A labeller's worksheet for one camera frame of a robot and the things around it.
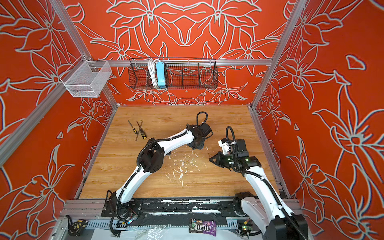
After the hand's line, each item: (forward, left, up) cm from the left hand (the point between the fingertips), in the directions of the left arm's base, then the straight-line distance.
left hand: (198, 145), depth 97 cm
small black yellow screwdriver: (+9, +46, +1) cm, 47 cm away
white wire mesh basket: (+25, +73, +31) cm, 83 cm away
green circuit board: (-43, -24, -1) cm, 49 cm away
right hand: (-16, -5, +12) cm, 21 cm away
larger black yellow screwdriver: (+8, +40, +1) cm, 41 cm away
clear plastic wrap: (-48, +19, 0) cm, 51 cm away
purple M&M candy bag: (-44, -5, +1) cm, 44 cm away
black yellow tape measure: (-48, +55, +3) cm, 73 cm away
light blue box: (+28, +25, +34) cm, 51 cm away
